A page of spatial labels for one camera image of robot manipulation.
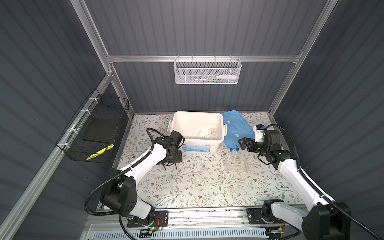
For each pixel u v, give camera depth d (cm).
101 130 72
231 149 81
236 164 91
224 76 92
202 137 105
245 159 95
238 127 112
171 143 61
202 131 107
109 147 68
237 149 81
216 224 73
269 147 62
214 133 103
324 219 39
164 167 89
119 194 42
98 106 80
